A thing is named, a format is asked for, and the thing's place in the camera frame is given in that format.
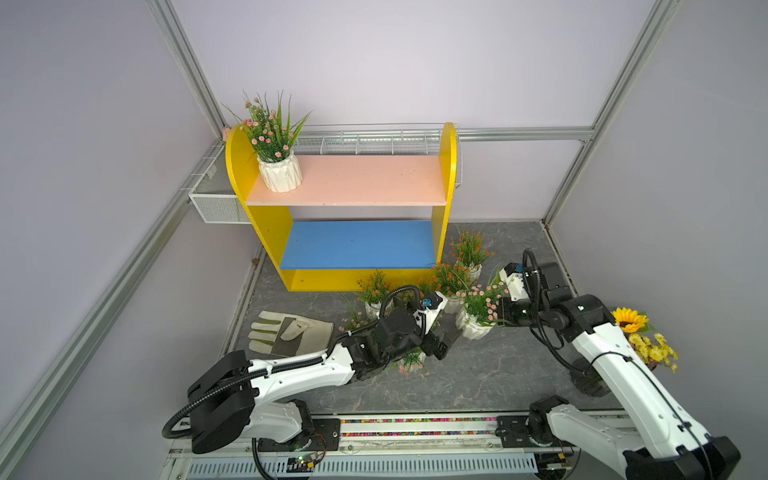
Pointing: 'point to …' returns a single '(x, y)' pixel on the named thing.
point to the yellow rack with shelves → (352, 256)
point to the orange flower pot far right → (467, 250)
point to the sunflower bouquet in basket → (652, 348)
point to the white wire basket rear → (375, 139)
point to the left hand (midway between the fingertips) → (448, 320)
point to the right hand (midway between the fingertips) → (493, 308)
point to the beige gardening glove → (289, 335)
